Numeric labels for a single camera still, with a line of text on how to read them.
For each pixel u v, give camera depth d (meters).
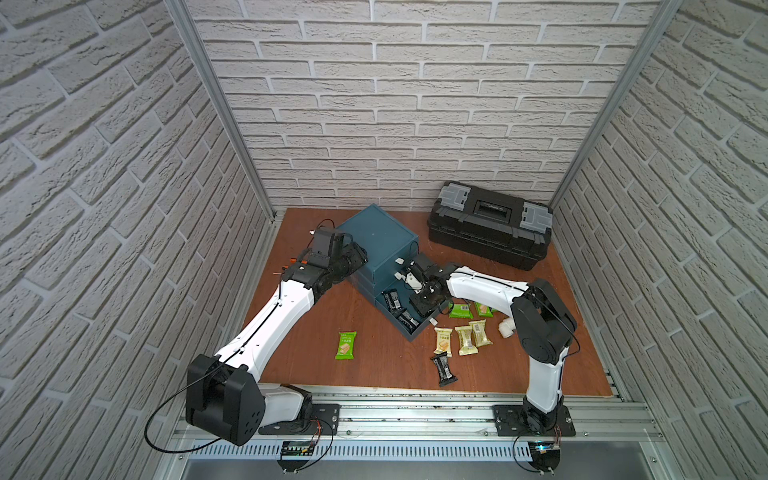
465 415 0.76
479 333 0.87
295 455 0.71
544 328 0.50
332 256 0.62
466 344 0.85
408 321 0.88
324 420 0.74
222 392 0.39
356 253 0.74
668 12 0.69
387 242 0.81
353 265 0.72
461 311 0.92
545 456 0.71
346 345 0.85
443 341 0.85
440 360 0.83
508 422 0.74
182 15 0.70
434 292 0.68
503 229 0.94
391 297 0.95
